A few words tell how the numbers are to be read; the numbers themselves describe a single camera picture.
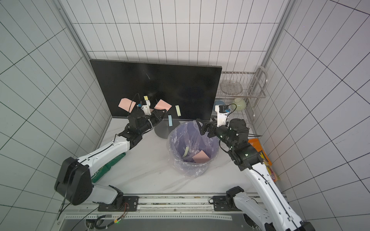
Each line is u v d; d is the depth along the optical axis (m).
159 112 0.78
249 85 1.09
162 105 0.79
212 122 0.56
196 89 0.95
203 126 0.57
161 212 0.71
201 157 0.79
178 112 0.81
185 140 0.83
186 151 0.85
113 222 0.68
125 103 0.77
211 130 0.56
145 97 0.76
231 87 0.92
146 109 0.72
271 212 0.40
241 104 1.03
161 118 0.73
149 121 0.68
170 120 0.84
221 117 0.56
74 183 0.41
